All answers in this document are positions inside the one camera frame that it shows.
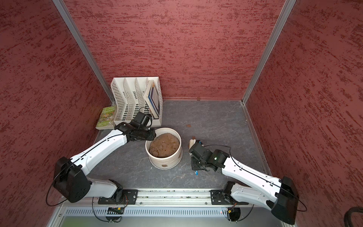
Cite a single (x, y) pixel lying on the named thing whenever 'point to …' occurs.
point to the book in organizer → (151, 96)
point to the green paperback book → (107, 117)
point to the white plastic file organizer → (128, 100)
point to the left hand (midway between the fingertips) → (152, 137)
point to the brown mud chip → (188, 126)
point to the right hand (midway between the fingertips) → (194, 167)
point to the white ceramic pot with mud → (165, 151)
